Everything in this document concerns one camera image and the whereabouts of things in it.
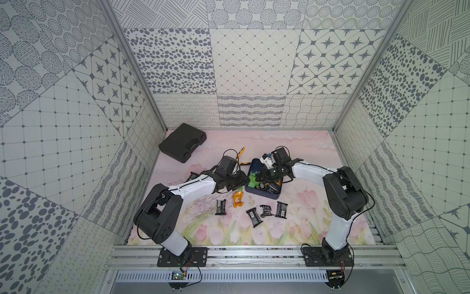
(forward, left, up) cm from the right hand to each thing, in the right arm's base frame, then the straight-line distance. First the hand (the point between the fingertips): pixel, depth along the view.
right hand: (258, 181), depth 92 cm
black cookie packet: (-17, +2, -4) cm, 17 cm away
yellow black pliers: (+20, +10, -3) cm, 23 cm away
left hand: (-1, +5, +5) cm, 7 cm away
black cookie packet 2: (-13, +18, -2) cm, 23 cm away
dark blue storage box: (-3, -7, -3) cm, 8 cm away
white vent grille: (-40, +14, -5) cm, 42 cm away
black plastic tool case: (+25, +46, +2) cm, 52 cm away
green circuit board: (-40, +34, -6) cm, 52 cm away
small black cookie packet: (-14, -4, -4) cm, 15 cm away
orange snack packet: (-7, +10, -3) cm, 13 cm away
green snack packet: (-1, +3, 0) cm, 3 cm away
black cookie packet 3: (-13, -11, -4) cm, 17 cm away
